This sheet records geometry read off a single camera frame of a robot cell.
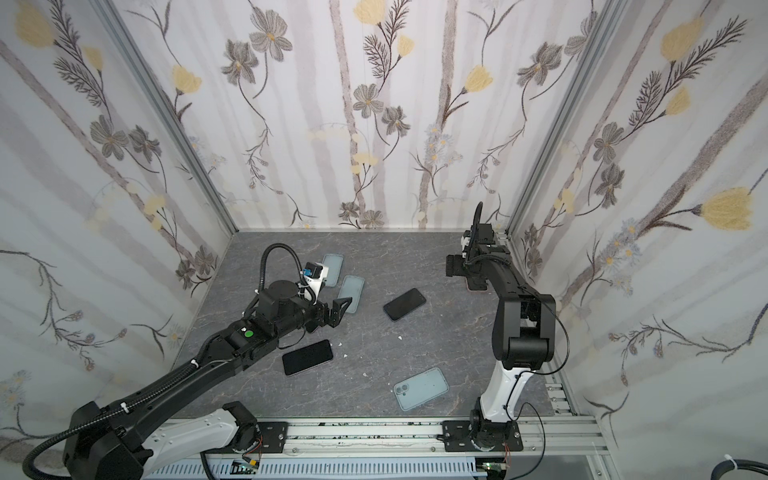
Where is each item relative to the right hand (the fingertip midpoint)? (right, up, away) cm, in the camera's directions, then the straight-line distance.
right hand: (459, 261), depth 95 cm
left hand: (-37, -6, -20) cm, 42 cm away
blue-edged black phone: (-18, -15, +3) cm, 23 cm away
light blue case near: (-36, -9, +8) cm, 38 cm away
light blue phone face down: (-14, -36, -13) cm, 40 cm away
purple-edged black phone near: (-48, -29, -7) cm, 56 cm away
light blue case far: (-44, -1, +18) cm, 47 cm away
